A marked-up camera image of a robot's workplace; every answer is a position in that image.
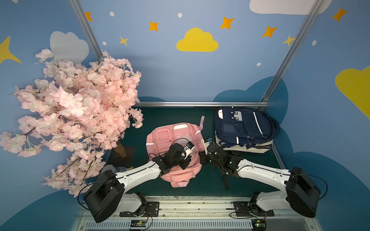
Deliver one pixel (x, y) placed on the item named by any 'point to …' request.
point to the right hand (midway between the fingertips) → (200, 151)
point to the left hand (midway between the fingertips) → (190, 153)
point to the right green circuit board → (259, 224)
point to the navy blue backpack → (244, 129)
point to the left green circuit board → (138, 223)
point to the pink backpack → (159, 139)
